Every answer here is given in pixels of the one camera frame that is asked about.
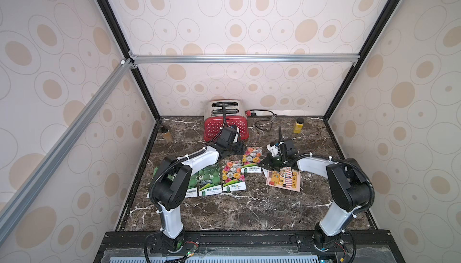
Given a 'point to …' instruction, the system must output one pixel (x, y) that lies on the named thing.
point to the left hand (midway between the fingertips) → (249, 146)
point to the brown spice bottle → (167, 135)
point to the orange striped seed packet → (286, 178)
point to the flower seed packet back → (251, 157)
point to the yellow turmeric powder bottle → (298, 125)
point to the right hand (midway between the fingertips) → (265, 163)
